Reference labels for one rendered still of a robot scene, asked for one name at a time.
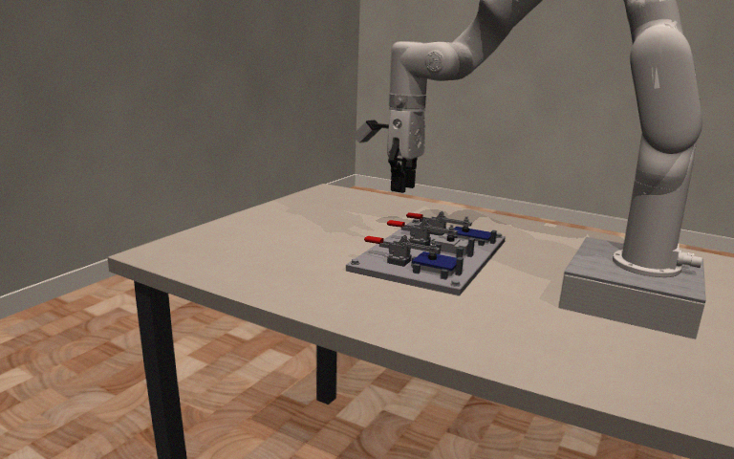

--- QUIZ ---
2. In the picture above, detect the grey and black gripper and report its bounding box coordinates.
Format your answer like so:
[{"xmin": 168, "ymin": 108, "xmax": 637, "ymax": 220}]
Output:
[{"xmin": 387, "ymin": 107, "xmax": 425, "ymax": 193}]

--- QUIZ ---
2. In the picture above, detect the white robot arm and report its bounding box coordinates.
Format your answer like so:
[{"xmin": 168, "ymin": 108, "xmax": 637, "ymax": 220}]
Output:
[{"xmin": 389, "ymin": 0, "xmax": 702, "ymax": 277}]

